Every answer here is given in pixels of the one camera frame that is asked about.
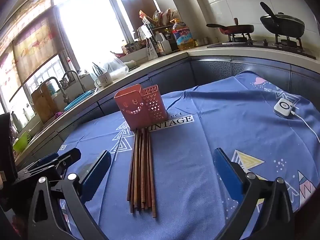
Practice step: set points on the white red cap bottle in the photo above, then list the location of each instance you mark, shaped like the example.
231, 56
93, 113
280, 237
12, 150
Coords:
69, 63

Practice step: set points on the kitchen window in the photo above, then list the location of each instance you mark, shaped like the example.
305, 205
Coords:
82, 30

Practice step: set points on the black gas stove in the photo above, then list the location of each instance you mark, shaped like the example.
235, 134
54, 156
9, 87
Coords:
262, 46

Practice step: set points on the blue plastic basin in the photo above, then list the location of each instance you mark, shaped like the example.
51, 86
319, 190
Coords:
77, 102

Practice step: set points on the wooden cutting board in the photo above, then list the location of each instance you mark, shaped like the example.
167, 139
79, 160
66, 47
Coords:
43, 105

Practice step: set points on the magenta scrubber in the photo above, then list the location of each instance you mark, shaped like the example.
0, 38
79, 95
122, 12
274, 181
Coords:
59, 114

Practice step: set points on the colourful printed cup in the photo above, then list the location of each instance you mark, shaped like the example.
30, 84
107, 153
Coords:
50, 88

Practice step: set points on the row of condiment jars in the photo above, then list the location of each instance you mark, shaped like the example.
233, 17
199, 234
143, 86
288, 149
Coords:
130, 47

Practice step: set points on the pile of snack packets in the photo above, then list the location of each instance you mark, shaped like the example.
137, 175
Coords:
160, 17

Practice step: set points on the white square device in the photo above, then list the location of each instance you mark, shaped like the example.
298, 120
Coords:
283, 107

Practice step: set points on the red frying pan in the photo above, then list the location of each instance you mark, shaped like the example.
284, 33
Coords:
237, 28

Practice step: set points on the black wok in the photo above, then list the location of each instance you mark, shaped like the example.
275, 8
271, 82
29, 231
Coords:
285, 26

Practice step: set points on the white mug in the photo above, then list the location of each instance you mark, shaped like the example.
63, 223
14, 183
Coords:
105, 80

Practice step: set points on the dark brown board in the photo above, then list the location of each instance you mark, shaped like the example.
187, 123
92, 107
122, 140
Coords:
136, 15

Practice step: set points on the palm print window blind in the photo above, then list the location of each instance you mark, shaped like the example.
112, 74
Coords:
25, 12

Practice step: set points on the steel cleaver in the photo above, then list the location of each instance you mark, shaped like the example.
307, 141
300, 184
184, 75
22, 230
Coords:
145, 32

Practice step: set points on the clear plastic bag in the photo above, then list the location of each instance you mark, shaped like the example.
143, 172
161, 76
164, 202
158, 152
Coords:
115, 66

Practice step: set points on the green plastic bowl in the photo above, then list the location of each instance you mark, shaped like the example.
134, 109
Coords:
20, 142

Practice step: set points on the metal condiment rack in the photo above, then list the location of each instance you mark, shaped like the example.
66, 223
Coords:
162, 27

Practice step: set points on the bundle of wooden chopsticks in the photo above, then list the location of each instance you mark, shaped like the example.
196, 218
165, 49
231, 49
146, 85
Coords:
140, 170

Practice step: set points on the yellow cooking oil bottle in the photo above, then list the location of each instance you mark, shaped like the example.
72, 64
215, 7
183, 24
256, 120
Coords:
183, 38

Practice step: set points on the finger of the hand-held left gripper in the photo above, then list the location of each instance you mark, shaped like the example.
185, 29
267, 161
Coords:
37, 171
72, 155

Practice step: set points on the pink plastic chopstick holder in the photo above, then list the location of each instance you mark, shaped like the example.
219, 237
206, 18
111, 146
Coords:
130, 110

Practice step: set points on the steel faucet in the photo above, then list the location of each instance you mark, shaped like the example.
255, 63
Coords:
71, 71
50, 78

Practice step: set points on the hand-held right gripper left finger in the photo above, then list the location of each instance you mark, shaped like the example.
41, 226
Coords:
96, 173

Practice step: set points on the fruit print roller blind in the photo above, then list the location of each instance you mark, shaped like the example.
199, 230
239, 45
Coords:
37, 42

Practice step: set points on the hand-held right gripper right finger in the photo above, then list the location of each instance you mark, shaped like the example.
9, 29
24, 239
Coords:
228, 177

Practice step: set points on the white plastic jug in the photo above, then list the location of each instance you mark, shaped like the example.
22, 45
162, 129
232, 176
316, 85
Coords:
160, 46

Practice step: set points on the blue printed tablecloth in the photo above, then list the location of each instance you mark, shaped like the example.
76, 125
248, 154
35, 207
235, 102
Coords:
195, 155

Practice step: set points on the pale thermos flask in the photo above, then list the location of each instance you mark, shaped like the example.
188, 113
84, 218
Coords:
15, 121

